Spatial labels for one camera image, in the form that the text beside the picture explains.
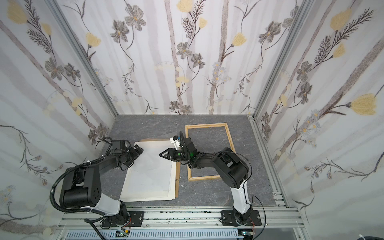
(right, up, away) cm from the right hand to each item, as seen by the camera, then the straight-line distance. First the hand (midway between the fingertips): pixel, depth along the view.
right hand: (157, 152), depth 82 cm
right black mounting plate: (+38, -32, -9) cm, 50 cm away
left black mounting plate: (-9, -32, -9) cm, 35 cm away
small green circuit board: (-16, -39, -10) cm, 43 cm away
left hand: (-16, 0, +12) cm, 21 cm away
